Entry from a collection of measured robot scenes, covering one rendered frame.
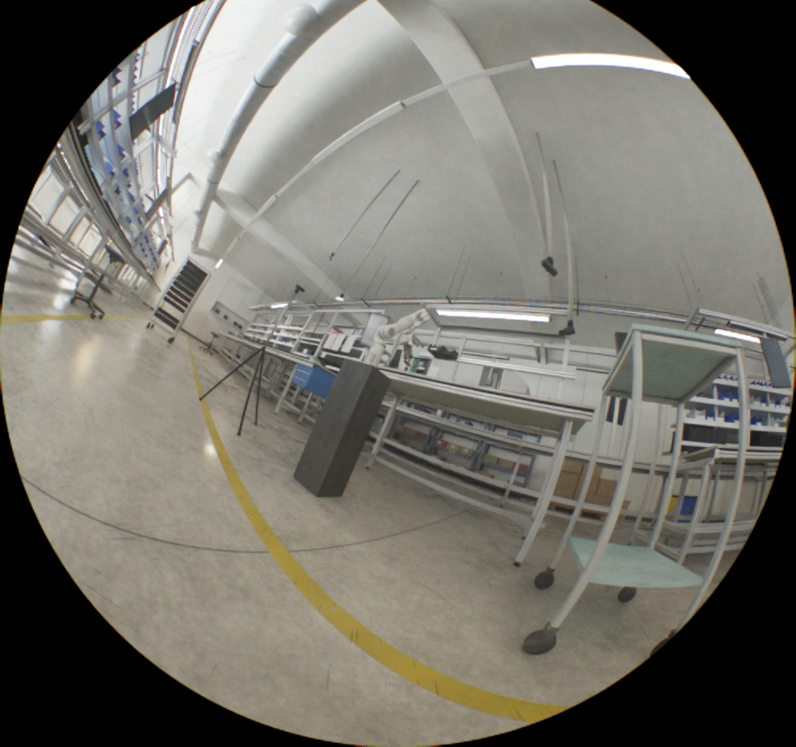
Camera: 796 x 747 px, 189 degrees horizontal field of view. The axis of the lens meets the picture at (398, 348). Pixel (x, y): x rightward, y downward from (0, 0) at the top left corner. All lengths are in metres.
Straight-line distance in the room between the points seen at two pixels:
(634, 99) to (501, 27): 1.50
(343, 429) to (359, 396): 0.21
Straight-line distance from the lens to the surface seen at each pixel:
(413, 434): 6.10
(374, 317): 3.45
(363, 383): 1.39
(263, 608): 0.72
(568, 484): 4.77
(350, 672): 0.68
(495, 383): 3.78
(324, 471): 1.45
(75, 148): 2.29
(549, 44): 3.28
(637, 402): 0.82
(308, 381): 3.23
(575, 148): 3.43
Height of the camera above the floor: 0.56
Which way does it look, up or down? 18 degrees up
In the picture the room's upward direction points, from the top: 23 degrees clockwise
